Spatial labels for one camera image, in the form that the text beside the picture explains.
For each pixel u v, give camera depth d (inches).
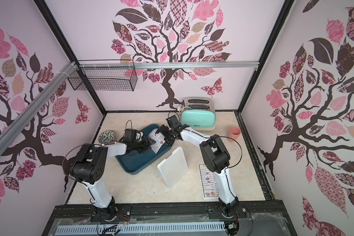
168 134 33.6
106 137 40.4
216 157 21.6
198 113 38.2
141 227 27.4
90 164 19.7
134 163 33.5
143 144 34.5
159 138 37.5
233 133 37.4
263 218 28.6
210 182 32.9
